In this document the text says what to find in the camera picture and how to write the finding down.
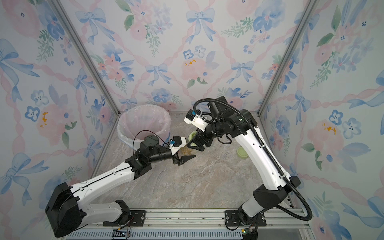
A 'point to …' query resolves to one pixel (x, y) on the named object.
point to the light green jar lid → (241, 152)
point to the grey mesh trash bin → (130, 142)
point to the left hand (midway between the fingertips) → (192, 146)
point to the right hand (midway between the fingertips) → (195, 136)
